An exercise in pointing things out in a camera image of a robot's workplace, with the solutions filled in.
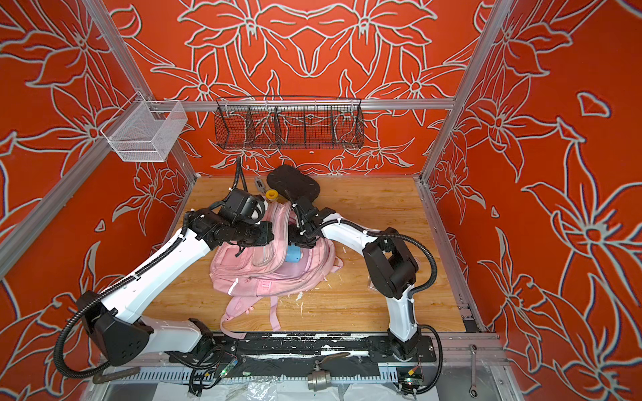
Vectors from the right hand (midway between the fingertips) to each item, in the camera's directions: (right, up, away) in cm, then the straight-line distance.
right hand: (284, 242), depth 88 cm
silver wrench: (+55, -37, -21) cm, 70 cm away
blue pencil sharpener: (+4, -4, -2) cm, 6 cm away
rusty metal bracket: (-49, -35, -19) cm, 63 cm away
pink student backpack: (-9, -9, -8) cm, 15 cm away
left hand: (-1, +5, -14) cm, 14 cm away
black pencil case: (0, +22, +23) cm, 32 cm away
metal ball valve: (+13, -33, -22) cm, 42 cm away
